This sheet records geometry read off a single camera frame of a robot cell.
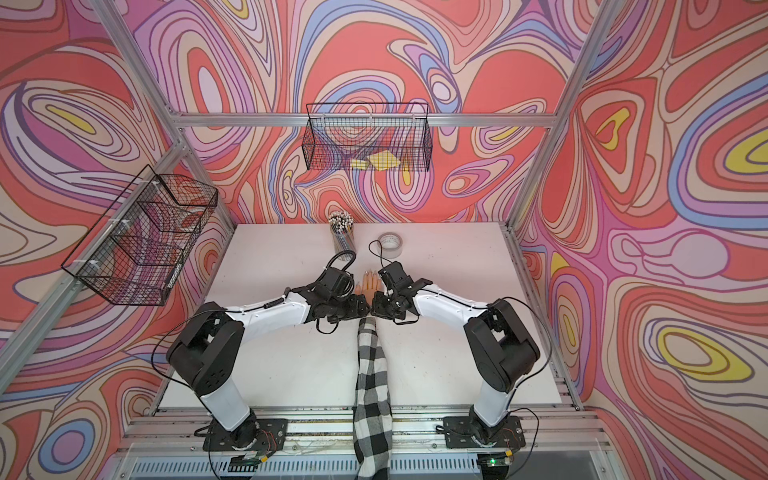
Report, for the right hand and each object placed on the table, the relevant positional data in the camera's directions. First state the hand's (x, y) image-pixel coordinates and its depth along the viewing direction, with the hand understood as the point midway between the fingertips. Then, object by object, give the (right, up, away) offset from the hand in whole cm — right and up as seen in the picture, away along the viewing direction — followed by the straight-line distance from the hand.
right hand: (375, 318), depth 89 cm
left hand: (-3, +2, +2) cm, 4 cm away
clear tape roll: (+5, +23, +25) cm, 35 cm away
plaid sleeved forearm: (0, -19, -17) cm, 26 cm away
